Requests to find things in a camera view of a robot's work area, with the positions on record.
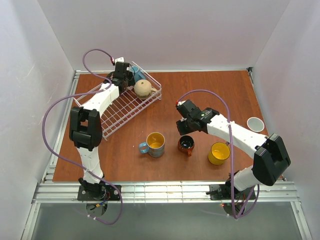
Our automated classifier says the small orange cup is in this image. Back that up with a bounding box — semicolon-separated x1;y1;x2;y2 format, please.
177;135;195;157

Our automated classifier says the blue mug with yellow inside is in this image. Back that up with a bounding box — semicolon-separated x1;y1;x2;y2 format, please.
138;132;165;158

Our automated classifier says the salmon pink dotted mug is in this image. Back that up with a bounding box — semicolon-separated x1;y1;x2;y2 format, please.
247;117;265;133

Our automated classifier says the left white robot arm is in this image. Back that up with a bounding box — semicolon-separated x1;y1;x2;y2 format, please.
69;57;135;199

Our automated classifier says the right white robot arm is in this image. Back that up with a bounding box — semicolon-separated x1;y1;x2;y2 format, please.
176;99;291;192

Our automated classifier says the teal dotted mug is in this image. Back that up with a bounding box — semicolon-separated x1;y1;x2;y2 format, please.
129;66;146;83

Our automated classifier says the beige round mug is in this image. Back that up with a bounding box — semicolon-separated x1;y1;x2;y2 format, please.
134;79;158;100

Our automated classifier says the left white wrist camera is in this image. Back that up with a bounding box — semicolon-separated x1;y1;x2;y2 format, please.
115;57;125;63

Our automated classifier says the white wire dish rack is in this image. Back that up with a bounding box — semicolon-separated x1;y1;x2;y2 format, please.
74;62;162;140

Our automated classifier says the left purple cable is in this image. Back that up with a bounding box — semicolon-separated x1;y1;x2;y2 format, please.
41;48;125;226

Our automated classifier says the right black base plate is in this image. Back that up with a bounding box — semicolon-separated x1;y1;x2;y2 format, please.
205;184;252;202

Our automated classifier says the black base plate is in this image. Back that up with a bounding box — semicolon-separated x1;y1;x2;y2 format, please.
77;185;122;202
205;184;252;202

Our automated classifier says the aluminium frame rail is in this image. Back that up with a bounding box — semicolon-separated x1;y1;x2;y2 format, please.
22;70;312;240

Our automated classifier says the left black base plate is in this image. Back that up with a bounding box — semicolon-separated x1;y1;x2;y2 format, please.
77;185;122;202

